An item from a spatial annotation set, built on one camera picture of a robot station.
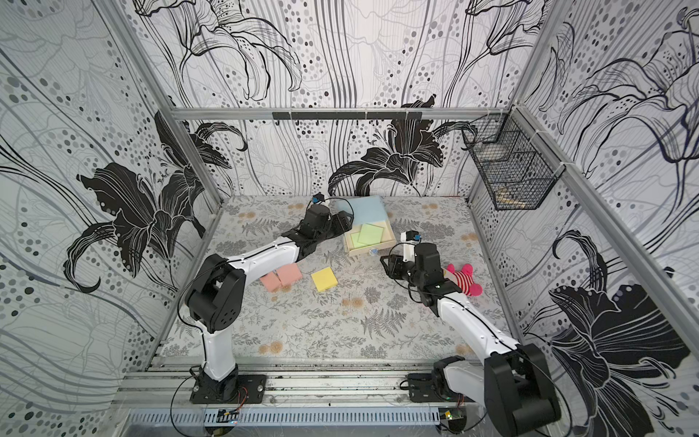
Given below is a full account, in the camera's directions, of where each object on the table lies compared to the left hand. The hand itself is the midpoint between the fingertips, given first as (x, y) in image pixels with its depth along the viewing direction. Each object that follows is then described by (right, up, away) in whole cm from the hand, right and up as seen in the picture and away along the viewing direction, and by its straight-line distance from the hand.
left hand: (348, 222), depth 93 cm
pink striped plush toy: (+39, -19, -5) cm, 44 cm away
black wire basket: (+54, +20, -5) cm, 58 cm away
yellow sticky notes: (-8, -20, 0) cm, 22 cm away
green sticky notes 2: (+8, -4, 0) cm, 9 cm away
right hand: (+13, -11, -8) cm, 19 cm away
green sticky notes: (+2, -6, -2) cm, 7 cm away
